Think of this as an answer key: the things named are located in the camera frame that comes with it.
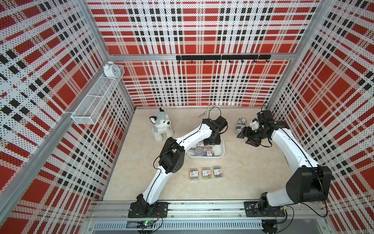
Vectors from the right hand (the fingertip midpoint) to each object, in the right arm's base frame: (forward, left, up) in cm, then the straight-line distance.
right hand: (243, 138), depth 82 cm
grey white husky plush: (+11, +49, -1) cm, 51 cm away
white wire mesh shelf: (+19, +95, +5) cm, 97 cm away
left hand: (+3, +15, -9) cm, 18 cm away
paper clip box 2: (-3, +18, -14) cm, 23 cm away
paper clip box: (+1, +30, -15) cm, 34 cm away
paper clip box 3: (-15, +29, -15) cm, 36 cm away
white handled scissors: (+37, +18, -17) cm, 45 cm away
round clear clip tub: (-1, +26, -14) cm, 29 cm away
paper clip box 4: (-15, +21, -14) cm, 30 cm away
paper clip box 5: (-14, +15, -14) cm, 25 cm away
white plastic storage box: (+1, +12, -16) cm, 21 cm away
